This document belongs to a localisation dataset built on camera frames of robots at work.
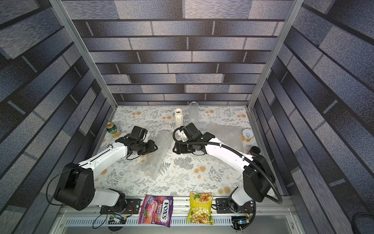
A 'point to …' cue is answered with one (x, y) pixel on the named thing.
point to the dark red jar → (254, 150)
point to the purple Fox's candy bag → (157, 209)
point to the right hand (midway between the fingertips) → (175, 149)
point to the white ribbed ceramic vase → (178, 118)
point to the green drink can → (111, 127)
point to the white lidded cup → (247, 134)
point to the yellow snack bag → (200, 210)
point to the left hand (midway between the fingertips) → (156, 147)
